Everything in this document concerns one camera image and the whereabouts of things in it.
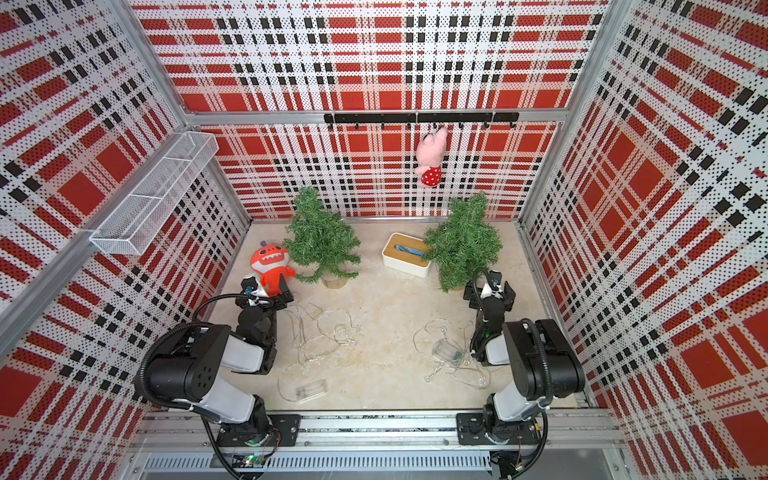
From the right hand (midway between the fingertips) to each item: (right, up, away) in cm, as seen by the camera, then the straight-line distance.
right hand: (491, 278), depth 91 cm
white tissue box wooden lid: (-26, +9, +17) cm, 33 cm away
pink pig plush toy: (-19, +39, +1) cm, 43 cm away
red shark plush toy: (-72, +5, +8) cm, 72 cm away
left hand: (-67, 0, -2) cm, 67 cm away
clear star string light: (-54, -17, 0) cm, 57 cm away
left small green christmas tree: (-51, +11, -5) cm, 53 cm away
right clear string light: (-14, -20, -2) cm, 25 cm away
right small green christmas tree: (-11, +10, -10) cm, 18 cm away
